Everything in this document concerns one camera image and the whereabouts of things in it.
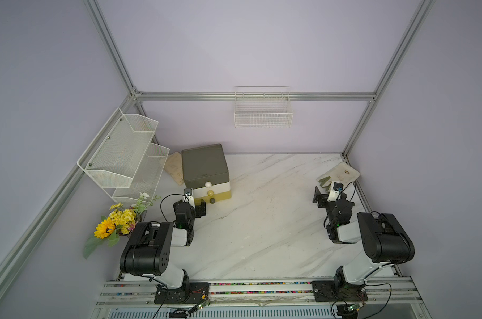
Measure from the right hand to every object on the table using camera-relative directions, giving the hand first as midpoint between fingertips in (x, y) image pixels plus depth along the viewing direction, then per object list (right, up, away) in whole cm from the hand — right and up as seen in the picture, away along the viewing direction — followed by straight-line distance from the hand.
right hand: (326, 190), depth 94 cm
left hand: (-66, -6, +2) cm, 66 cm away
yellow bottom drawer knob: (-56, -5, +2) cm, 56 cm away
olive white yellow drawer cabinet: (-56, +8, -10) cm, 58 cm away
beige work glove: (-80, +12, +19) cm, 84 cm away
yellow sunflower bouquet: (-82, -8, -28) cm, 87 cm away
